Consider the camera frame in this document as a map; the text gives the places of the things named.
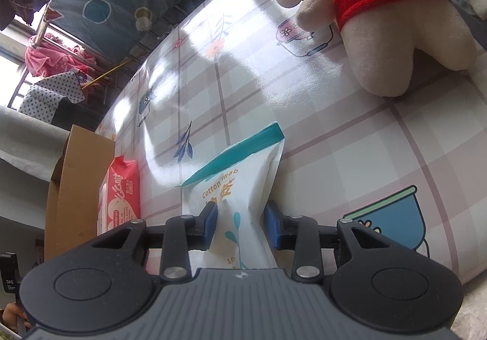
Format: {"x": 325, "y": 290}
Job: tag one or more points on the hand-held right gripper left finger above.
{"x": 211, "y": 226}

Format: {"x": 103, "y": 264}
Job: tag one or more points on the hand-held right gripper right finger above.
{"x": 272, "y": 226}

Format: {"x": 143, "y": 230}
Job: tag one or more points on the pink wet wipes pack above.
{"x": 121, "y": 191}

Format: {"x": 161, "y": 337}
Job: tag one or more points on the brown cardboard box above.
{"x": 76, "y": 172}

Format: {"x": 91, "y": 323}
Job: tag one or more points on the person's left hand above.
{"x": 13, "y": 316}

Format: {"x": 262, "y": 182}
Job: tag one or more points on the checked printed tablecloth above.
{"x": 304, "y": 115}

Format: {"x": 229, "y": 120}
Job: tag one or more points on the white curtain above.
{"x": 23, "y": 142}

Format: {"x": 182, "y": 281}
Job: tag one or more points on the polka dot cloth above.
{"x": 42, "y": 96}

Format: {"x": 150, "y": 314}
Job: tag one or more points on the yellow stick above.
{"x": 106, "y": 74}

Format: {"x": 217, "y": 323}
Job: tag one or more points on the pink hanging clothes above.
{"x": 49, "y": 58}

